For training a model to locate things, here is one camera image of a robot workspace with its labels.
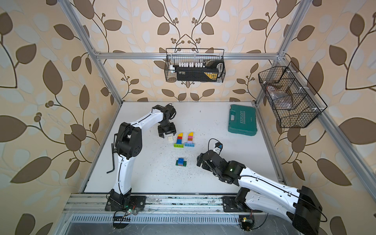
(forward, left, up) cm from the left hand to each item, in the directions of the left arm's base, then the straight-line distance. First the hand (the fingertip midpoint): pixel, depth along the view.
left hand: (172, 134), depth 96 cm
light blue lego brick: (-6, -11, -2) cm, 13 cm away
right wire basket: (0, -65, +30) cm, 71 cm away
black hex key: (-16, +36, -5) cm, 40 cm away
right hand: (-20, -19, +5) cm, 28 cm away
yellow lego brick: (+2, -5, -4) cm, 7 cm away
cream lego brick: (-1, +2, -3) cm, 4 cm away
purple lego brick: (-4, -11, -3) cm, 12 cm away
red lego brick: (-1, -5, -3) cm, 5 cm away
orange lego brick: (-2, -12, -2) cm, 12 cm away
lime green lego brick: (-7, -4, -3) cm, 8 cm away
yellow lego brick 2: (+3, -12, -4) cm, 13 cm away
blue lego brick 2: (-4, -4, -3) cm, 6 cm away
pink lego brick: (0, -12, -3) cm, 12 cm away
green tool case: (+11, -48, +2) cm, 50 cm away
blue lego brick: (-19, -7, 0) cm, 20 cm away
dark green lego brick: (-18, -9, -3) cm, 21 cm away
